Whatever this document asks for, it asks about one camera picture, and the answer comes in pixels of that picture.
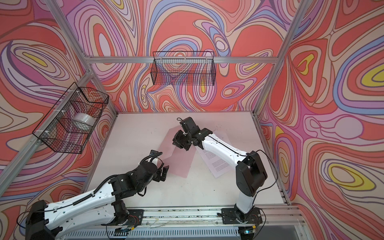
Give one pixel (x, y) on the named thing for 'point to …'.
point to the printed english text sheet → (218, 166)
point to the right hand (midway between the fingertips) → (172, 145)
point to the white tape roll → (84, 121)
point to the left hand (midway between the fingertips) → (163, 164)
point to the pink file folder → (179, 159)
